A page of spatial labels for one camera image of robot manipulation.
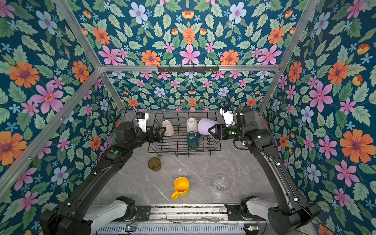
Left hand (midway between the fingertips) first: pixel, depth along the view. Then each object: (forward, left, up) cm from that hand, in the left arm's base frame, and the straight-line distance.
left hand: (161, 127), depth 73 cm
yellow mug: (-21, -7, -29) cm, 37 cm away
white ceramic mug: (+15, -16, -18) cm, 28 cm away
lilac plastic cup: (-2, -22, +3) cm, 22 cm away
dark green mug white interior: (+2, -16, -17) cm, 24 cm away
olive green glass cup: (-7, +9, -28) cm, 30 cm away
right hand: (-5, -28, +4) cm, 29 cm away
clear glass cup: (-21, -30, -28) cm, 46 cm away
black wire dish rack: (+15, -11, -28) cm, 34 cm away
